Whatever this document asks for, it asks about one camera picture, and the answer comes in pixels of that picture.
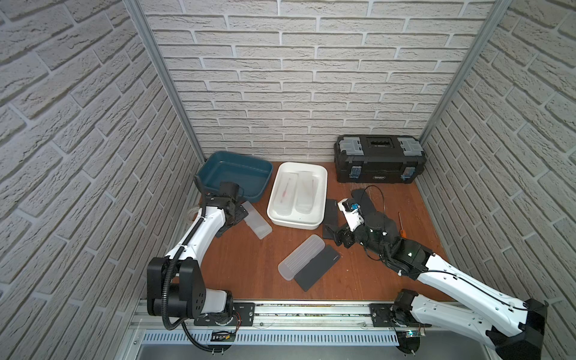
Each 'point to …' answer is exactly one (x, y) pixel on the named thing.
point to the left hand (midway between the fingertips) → (235, 215)
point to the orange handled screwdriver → (402, 232)
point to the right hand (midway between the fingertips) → (337, 219)
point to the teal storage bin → (252, 174)
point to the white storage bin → (297, 220)
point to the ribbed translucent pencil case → (289, 268)
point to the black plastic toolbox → (379, 158)
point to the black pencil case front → (314, 271)
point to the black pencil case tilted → (360, 196)
